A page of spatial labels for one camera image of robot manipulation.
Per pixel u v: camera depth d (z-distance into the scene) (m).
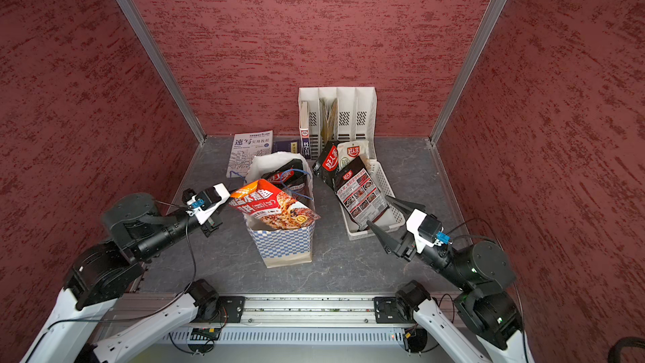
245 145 1.16
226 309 0.73
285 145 1.18
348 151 0.94
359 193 0.91
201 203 0.42
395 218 0.92
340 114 1.03
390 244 0.44
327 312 0.76
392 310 0.74
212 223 0.48
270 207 0.58
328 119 1.14
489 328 0.38
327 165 0.86
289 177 0.81
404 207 0.48
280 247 0.71
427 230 0.37
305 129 0.91
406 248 0.44
